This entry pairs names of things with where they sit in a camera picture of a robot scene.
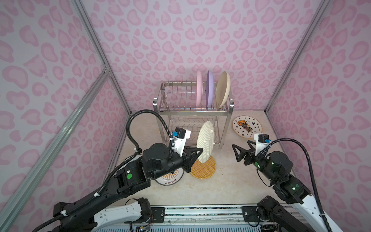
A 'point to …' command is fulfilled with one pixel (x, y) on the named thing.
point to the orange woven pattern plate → (204, 170)
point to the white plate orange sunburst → (172, 179)
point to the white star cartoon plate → (247, 126)
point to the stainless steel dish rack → (176, 107)
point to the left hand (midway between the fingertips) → (203, 151)
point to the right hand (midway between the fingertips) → (239, 144)
